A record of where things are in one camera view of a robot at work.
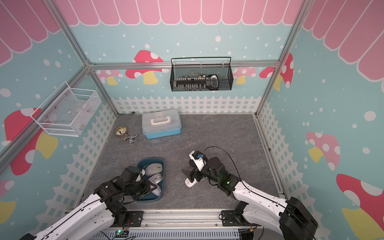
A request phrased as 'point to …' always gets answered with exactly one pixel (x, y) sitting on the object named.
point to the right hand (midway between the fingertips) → (189, 163)
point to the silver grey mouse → (155, 179)
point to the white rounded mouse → (189, 184)
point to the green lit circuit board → (121, 233)
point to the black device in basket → (212, 82)
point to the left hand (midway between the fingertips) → (155, 190)
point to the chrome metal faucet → (131, 138)
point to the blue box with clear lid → (157, 124)
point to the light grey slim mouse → (153, 168)
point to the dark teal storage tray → (154, 174)
